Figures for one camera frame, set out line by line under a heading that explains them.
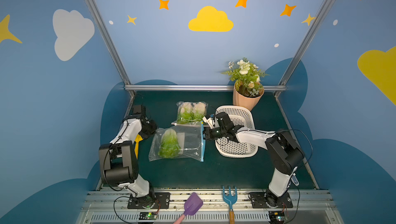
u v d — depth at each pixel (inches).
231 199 29.0
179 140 37.2
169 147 32.3
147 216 28.0
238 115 42.3
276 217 28.0
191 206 28.6
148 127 31.0
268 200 26.2
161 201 29.1
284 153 19.3
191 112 39.2
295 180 31.7
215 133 30.9
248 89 40.3
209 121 33.3
